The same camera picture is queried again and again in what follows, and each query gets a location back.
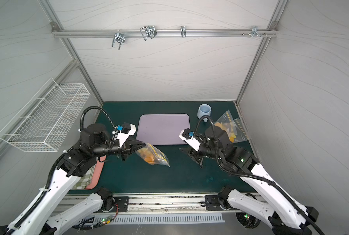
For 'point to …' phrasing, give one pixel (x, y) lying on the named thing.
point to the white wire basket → (42, 125)
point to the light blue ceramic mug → (204, 109)
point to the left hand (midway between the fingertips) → (144, 145)
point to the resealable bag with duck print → (153, 155)
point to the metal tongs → (201, 166)
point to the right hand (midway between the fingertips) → (184, 143)
